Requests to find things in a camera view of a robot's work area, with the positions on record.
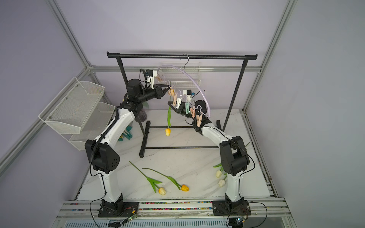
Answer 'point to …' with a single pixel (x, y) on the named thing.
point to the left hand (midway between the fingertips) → (168, 87)
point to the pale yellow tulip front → (161, 190)
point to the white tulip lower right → (222, 182)
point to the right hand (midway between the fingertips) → (168, 105)
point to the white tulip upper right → (218, 172)
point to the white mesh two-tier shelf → (78, 112)
